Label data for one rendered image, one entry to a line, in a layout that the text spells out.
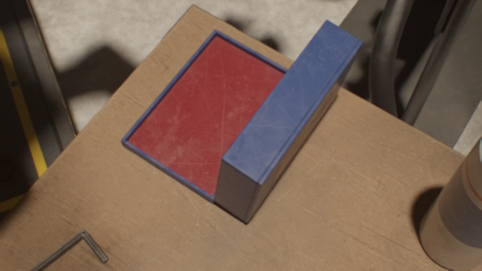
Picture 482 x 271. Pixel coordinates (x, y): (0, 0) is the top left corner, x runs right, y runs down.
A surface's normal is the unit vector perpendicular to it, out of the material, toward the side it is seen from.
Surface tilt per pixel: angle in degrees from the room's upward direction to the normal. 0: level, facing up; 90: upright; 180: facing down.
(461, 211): 90
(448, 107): 0
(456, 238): 90
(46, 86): 0
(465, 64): 0
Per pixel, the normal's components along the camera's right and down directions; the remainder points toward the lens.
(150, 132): 0.00, -0.47
